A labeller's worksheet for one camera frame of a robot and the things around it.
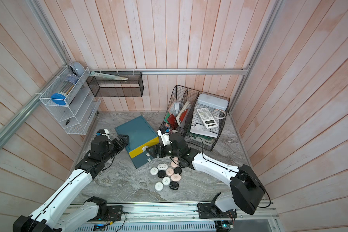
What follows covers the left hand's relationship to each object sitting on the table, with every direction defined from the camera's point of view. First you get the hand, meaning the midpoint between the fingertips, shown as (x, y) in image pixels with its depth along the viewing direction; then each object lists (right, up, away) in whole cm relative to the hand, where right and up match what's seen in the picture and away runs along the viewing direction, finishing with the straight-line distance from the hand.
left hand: (125, 141), depth 81 cm
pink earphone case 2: (+29, -22, +3) cm, 37 cm away
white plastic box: (+54, +25, +14) cm, 61 cm away
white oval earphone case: (+21, -17, +7) cm, 28 cm away
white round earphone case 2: (+24, -23, +2) cm, 33 cm away
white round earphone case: (+16, -19, +5) cm, 25 cm away
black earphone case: (+31, -19, +7) cm, 36 cm away
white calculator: (+49, +12, +5) cm, 51 cm away
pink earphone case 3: (+29, -16, +10) cm, 34 cm away
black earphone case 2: (+28, -26, 0) cm, 38 cm away
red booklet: (+27, +12, +26) cm, 39 cm away
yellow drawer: (+11, -3, -5) cm, 13 cm away
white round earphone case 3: (+19, -26, 0) cm, 32 cm away
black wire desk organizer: (+44, +15, +9) cm, 47 cm away
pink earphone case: (+25, -19, +5) cm, 32 cm away
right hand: (+16, -3, -3) cm, 16 cm away
